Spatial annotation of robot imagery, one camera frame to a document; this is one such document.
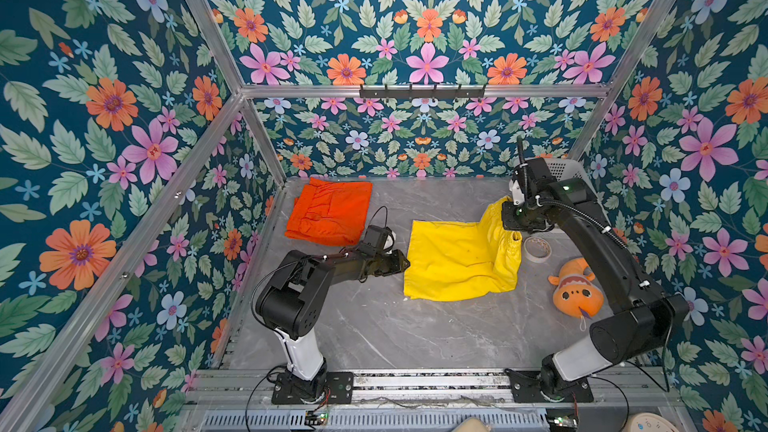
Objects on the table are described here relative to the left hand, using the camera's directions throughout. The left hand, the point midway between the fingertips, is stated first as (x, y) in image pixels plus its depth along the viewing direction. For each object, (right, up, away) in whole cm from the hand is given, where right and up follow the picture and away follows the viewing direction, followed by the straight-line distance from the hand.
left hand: (412, 258), depth 92 cm
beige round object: (+13, -32, -27) cm, 44 cm away
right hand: (+26, +13, -14) cm, 32 cm away
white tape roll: (+43, +2, +7) cm, 43 cm away
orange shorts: (-30, +14, +16) cm, 37 cm away
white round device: (+54, -33, -25) cm, 68 cm away
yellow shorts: (+13, -2, +4) cm, 14 cm away
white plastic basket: (+59, +31, +23) cm, 71 cm away
